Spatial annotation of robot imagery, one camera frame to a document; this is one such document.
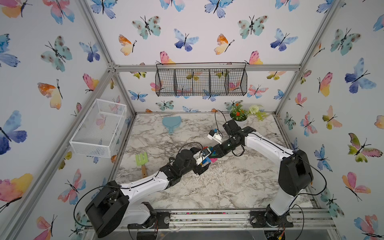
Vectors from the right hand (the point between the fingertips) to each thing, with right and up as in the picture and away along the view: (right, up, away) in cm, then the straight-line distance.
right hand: (212, 154), depth 81 cm
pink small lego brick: (0, -3, -2) cm, 4 cm away
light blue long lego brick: (-3, -3, -1) cm, 4 cm away
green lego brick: (0, 0, -3) cm, 3 cm away
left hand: (-4, 0, -1) cm, 4 cm away
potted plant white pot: (+18, +24, +17) cm, 34 cm away
